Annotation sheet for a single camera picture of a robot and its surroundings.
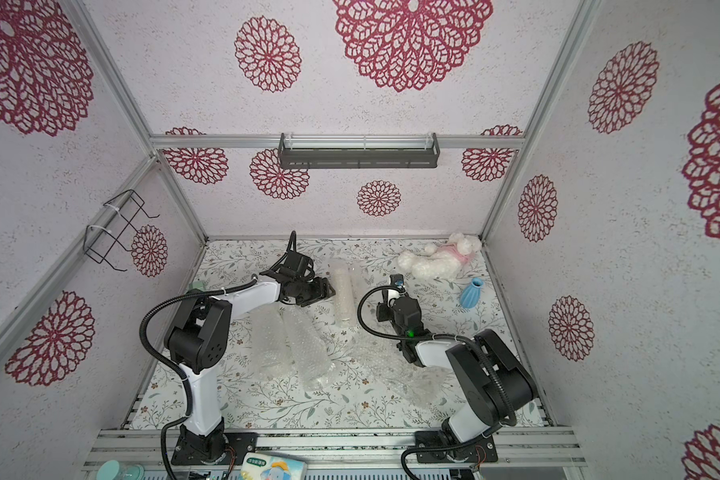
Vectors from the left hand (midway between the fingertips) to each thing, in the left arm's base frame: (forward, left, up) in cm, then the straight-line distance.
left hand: (328, 294), depth 98 cm
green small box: (+6, +46, -2) cm, 46 cm away
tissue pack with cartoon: (-47, +11, +2) cm, 49 cm away
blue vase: (-2, -45, +2) cm, 46 cm away
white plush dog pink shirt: (+10, -38, +5) cm, 39 cm away
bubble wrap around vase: (-19, -16, -5) cm, 26 cm away
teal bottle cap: (-48, +43, +6) cm, 65 cm away
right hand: (-2, -17, +7) cm, 19 cm away
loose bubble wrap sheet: (-18, +14, +4) cm, 24 cm away
